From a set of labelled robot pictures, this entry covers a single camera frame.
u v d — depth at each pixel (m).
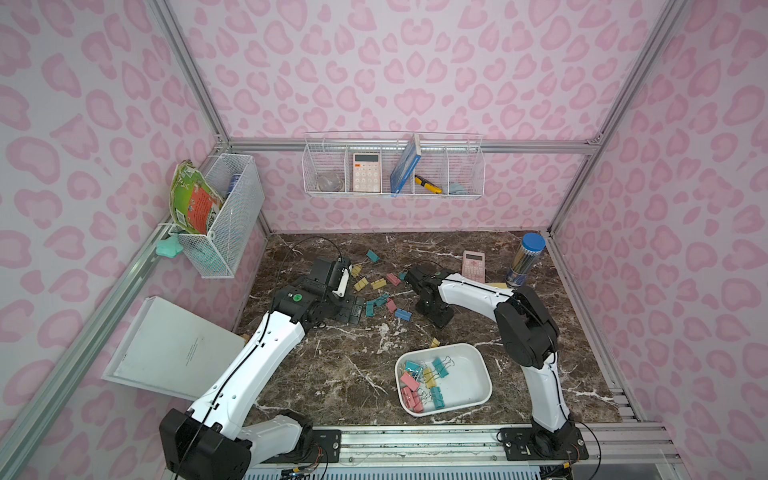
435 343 0.90
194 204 0.73
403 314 0.96
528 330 0.53
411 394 0.79
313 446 0.73
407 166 0.88
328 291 0.58
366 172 0.95
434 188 0.98
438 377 0.84
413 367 0.83
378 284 1.04
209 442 0.37
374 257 1.13
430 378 0.82
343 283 0.64
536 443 0.64
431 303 0.72
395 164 0.97
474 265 1.07
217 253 0.72
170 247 0.63
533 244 0.90
